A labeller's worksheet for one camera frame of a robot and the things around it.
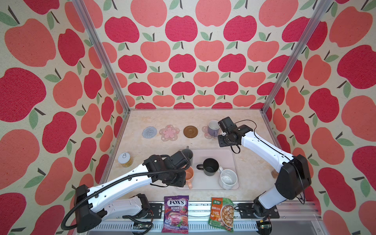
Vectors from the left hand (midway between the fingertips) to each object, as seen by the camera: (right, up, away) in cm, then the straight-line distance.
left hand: (184, 187), depth 69 cm
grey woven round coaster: (-27, +24, +39) cm, 53 cm away
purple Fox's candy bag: (-4, -14, +2) cm, 15 cm away
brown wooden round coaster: (+4, +24, +39) cm, 46 cm away
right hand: (+24, +19, +18) cm, 35 cm away
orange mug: (+3, +2, +10) cm, 10 cm away
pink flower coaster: (-12, +23, +40) cm, 47 cm away
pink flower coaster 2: (+14, +26, +40) cm, 50 cm away
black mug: (+15, +4, +19) cm, 25 cm away
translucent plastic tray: (+9, -3, +15) cm, 17 cm away
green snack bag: (+19, -15, +3) cm, 24 cm away
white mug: (+25, -1, +16) cm, 30 cm away
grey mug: (+2, +12, +16) cm, 21 cm away
